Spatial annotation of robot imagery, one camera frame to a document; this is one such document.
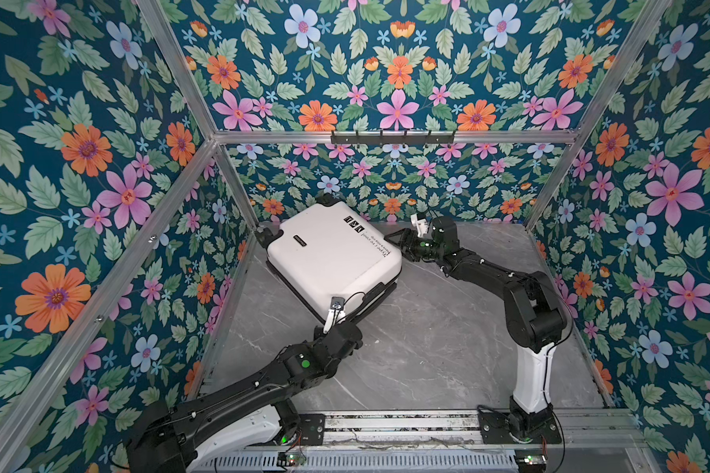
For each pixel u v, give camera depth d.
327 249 0.85
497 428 0.74
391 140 0.93
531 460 0.70
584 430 0.75
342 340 0.57
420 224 0.88
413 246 0.82
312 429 0.74
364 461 0.70
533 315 0.53
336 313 0.67
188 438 0.41
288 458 0.70
